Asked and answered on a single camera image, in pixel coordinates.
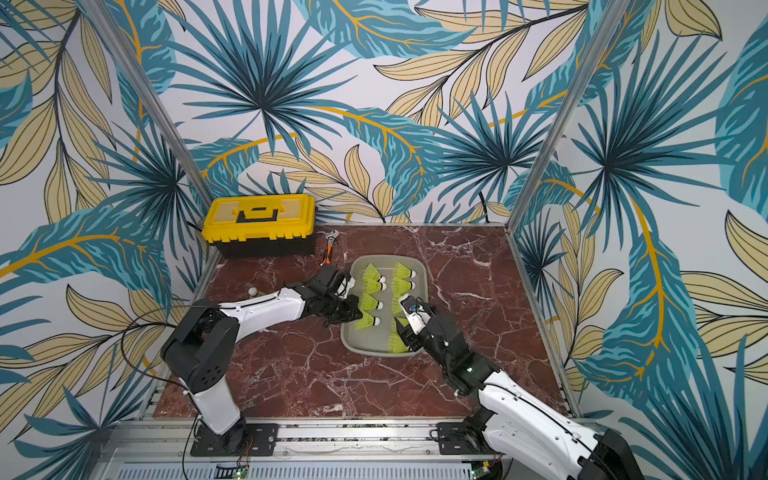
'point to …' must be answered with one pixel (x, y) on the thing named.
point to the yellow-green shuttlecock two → (402, 272)
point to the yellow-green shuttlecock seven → (367, 321)
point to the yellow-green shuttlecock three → (395, 305)
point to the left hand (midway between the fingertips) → (362, 318)
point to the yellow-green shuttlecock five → (372, 287)
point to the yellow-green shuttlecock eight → (371, 276)
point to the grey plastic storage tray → (374, 341)
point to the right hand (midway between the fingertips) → (410, 309)
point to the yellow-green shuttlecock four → (395, 344)
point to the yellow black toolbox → (261, 225)
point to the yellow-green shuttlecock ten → (252, 291)
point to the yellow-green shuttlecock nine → (367, 303)
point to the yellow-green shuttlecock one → (401, 286)
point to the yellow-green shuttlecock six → (402, 320)
